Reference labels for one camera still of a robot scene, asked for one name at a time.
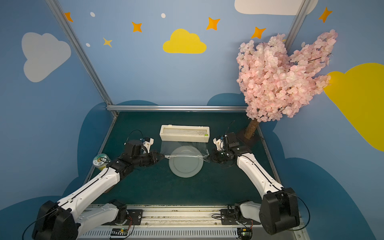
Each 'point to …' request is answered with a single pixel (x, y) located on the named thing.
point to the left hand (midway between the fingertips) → (165, 153)
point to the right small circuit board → (245, 233)
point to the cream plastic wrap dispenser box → (183, 133)
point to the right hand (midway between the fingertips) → (209, 156)
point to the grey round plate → (186, 161)
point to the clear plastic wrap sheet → (185, 149)
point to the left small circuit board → (119, 232)
